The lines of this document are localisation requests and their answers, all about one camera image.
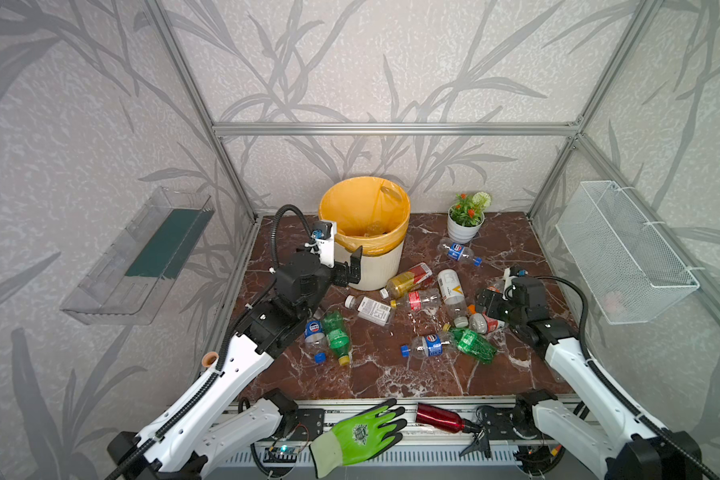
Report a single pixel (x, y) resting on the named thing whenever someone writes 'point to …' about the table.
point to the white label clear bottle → (452, 291)
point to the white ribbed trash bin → (378, 270)
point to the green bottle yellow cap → (336, 328)
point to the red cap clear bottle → (491, 324)
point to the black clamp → (480, 444)
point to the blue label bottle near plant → (458, 252)
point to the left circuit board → (280, 454)
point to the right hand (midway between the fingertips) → (489, 288)
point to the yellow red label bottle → (402, 283)
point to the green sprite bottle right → (473, 344)
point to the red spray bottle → (445, 420)
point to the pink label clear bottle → (426, 300)
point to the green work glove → (358, 439)
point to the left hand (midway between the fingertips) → (347, 235)
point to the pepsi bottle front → (427, 346)
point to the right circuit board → (539, 459)
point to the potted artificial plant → (466, 214)
